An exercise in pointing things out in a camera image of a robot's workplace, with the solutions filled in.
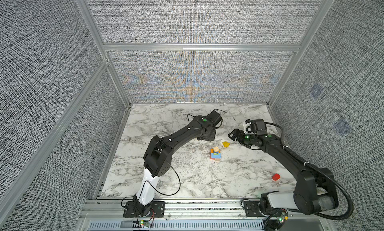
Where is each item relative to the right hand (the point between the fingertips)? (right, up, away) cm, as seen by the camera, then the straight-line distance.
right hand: (233, 136), depth 88 cm
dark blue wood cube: (-11, -9, 0) cm, 14 cm away
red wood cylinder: (+21, -21, -7) cm, 31 cm away
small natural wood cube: (-10, -7, 0) cm, 12 cm away
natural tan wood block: (-9, -14, +2) cm, 17 cm away
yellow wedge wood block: (-2, -6, +9) cm, 11 cm away
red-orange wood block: (-12, -14, +2) cm, 18 cm away
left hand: (-14, -1, +1) cm, 14 cm away
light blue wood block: (-10, -12, +2) cm, 15 cm away
